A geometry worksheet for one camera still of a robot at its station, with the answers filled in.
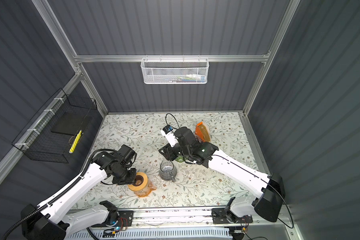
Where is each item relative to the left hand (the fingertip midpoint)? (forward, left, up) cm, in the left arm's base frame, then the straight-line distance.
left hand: (134, 181), depth 75 cm
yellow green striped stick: (+11, +26, +16) cm, 32 cm away
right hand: (+9, -16, +14) cm, 24 cm away
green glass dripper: (+1, -24, +20) cm, 31 cm away
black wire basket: (+12, +39, +22) cm, 46 cm away
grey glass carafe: (+10, -16, -12) cm, 22 cm away
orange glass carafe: (-2, -4, -11) cm, 12 cm away
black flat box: (+26, +33, +17) cm, 46 cm away
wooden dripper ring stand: (-4, -2, +2) cm, 5 cm away
